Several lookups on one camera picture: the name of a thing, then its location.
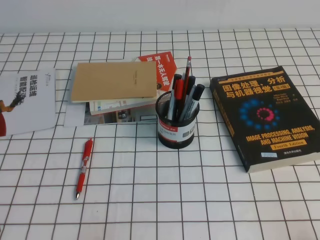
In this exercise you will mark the white robot brochure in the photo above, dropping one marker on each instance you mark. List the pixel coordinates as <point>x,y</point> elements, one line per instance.
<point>27,101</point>

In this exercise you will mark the black capped grey marker right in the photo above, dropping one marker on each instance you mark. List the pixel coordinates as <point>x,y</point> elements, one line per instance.
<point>194,101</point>

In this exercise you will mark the black mesh pen holder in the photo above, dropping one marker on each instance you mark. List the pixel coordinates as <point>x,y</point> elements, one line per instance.
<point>174,135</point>

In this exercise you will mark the black capped grey marker middle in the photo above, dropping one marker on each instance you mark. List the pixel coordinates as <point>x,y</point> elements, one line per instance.
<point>190,90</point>

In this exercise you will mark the photo magazine under notebook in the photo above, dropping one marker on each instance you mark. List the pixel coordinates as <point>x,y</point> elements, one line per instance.
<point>109,111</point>

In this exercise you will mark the red gel pen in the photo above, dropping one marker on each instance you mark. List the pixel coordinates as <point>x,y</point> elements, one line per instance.
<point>85,158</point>

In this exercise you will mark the black capped grey marker left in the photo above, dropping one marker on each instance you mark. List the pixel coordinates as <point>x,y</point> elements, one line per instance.
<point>171,104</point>

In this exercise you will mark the red and white book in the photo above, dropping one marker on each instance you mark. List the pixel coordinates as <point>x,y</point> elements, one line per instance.
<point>165,68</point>

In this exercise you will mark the black image processing textbook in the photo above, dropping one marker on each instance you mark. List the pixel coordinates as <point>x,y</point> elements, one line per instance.
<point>268,120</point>

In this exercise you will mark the red capped black marker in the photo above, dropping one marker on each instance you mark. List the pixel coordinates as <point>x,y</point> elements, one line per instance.
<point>178,94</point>

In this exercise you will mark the brown kraft notebook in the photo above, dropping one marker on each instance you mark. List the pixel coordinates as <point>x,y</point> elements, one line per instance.
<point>100,81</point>

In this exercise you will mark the red pencil with eraser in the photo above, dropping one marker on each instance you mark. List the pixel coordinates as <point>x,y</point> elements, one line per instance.
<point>185,82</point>

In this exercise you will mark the black capped grey marker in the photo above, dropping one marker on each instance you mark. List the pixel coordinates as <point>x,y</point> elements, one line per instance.
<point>194,101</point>
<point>190,90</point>
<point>171,104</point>

